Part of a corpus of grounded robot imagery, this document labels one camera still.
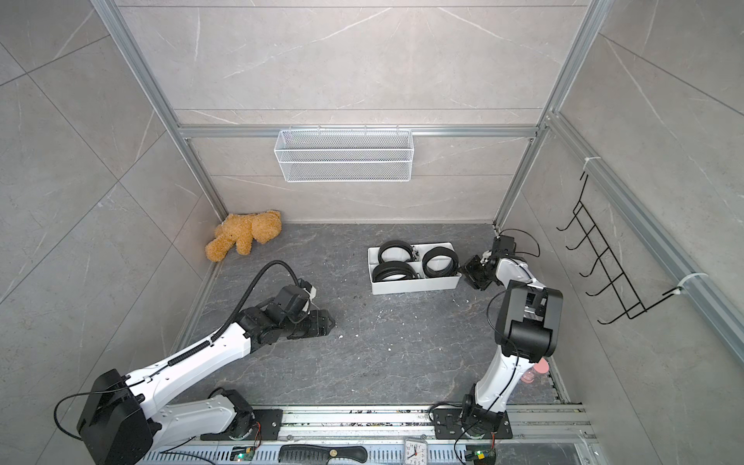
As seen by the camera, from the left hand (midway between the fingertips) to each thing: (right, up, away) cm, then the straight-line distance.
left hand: (331, 320), depth 81 cm
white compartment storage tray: (+25, +14, +17) cm, 34 cm away
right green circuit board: (+39, -31, -10) cm, 51 cm away
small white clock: (+23, -29, -12) cm, 38 cm away
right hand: (+43, +12, +17) cm, 48 cm away
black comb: (-2, -31, -11) cm, 32 cm away
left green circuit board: (-21, -31, -9) cm, 39 cm away
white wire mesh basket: (+2, +54, +20) cm, 57 cm away
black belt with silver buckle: (+26, +19, +20) cm, 38 cm away
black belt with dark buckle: (+18, +14, +12) cm, 26 cm away
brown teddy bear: (-38, +27, +26) cm, 54 cm away
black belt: (+35, +19, +14) cm, 43 cm away
